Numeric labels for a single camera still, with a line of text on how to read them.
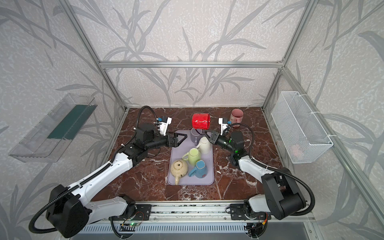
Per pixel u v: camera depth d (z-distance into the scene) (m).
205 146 0.91
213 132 0.74
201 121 0.75
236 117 1.01
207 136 0.76
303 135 0.61
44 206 0.37
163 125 0.68
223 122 0.74
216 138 0.71
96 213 0.48
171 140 0.67
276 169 0.47
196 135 0.94
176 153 0.94
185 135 0.71
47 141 0.64
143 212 0.73
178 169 0.80
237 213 0.73
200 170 0.80
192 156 0.83
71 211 0.38
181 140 0.69
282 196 0.42
